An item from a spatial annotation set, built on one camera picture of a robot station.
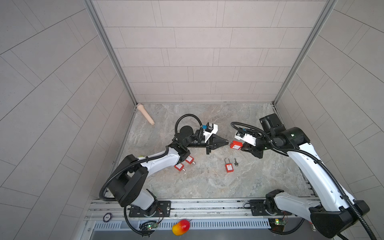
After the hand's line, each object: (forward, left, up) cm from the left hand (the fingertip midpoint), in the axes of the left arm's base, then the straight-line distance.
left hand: (229, 145), depth 65 cm
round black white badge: (-25, +56, -24) cm, 65 cm away
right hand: (+2, -7, -4) cm, 9 cm away
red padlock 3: (+3, +18, -25) cm, 31 cm away
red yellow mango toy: (-28, +21, -21) cm, 41 cm away
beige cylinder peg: (+43, +57, -24) cm, 75 cm away
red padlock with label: (0, -3, 0) cm, 3 cm away
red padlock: (-1, -4, -24) cm, 25 cm away
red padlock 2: (-1, +24, -24) cm, 34 cm away
